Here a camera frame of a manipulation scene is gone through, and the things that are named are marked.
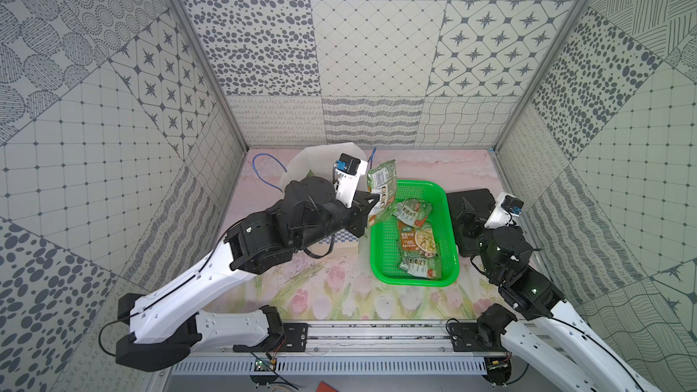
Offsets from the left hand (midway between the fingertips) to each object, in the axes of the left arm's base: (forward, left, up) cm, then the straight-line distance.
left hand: (375, 188), depth 54 cm
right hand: (+8, -27, -17) cm, 33 cm away
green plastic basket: (+8, -5, -44) cm, 45 cm away
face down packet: (0, -18, -42) cm, 46 cm away
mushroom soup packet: (+8, -16, -41) cm, 45 cm away
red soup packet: (+21, -16, -41) cm, 49 cm away
